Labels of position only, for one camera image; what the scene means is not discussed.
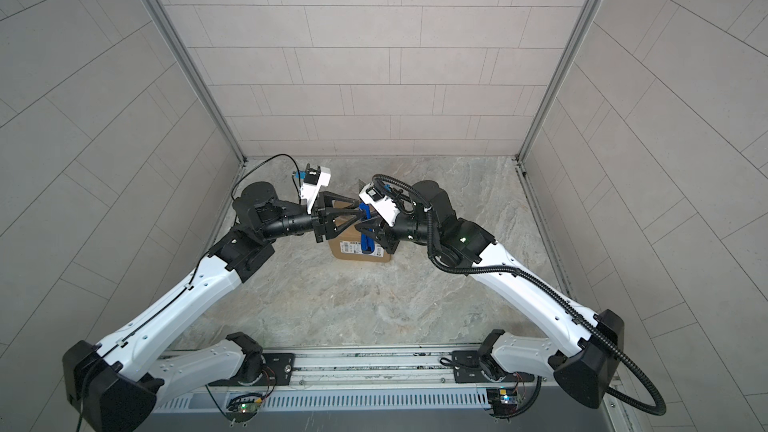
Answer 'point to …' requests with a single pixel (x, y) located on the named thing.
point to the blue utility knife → (367, 239)
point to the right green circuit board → (504, 401)
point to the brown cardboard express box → (355, 246)
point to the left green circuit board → (243, 406)
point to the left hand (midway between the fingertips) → (362, 215)
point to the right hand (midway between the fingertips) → (359, 228)
